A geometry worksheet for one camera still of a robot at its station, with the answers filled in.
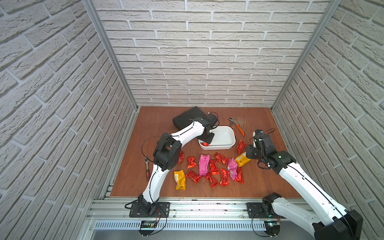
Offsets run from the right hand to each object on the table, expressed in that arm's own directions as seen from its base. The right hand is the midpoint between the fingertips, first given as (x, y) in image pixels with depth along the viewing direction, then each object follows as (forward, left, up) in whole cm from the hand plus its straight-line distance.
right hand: (252, 148), depth 80 cm
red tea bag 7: (+1, +15, -13) cm, 20 cm away
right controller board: (-35, -4, -15) cm, 38 cm away
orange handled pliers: (+30, +1, -14) cm, 33 cm away
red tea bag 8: (+9, +1, -13) cm, 15 cm away
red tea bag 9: (+11, +25, -11) cm, 29 cm away
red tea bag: (-13, +22, -12) cm, 28 cm away
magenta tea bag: (-6, +10, -12) cm, 16 cm away
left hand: (+14, +21, -9) cm, 27 cm away
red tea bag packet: (-9, +32, -11) cm, 36 cm away
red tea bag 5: (-4, +21, -13) cm, 25 cm away
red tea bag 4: (+1, +34, -12) cm, 36 cm away
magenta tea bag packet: (-1, +26, -9) cm, 28 cm away
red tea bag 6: (-11, +7, -13) cm, 18 cm away
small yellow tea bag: (-1, +3, -11) cm, 12 cm away
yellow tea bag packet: (-10, +41, -9) cm, 43 cm away
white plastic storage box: (+17, +11, -14) cm, 24 cm away
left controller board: (-31, +57, -16) cm, 67 cm away
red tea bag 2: (-12, +15, -14) cm, 24 cm away
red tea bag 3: (+4, +40, -14) cm, 42 cm away
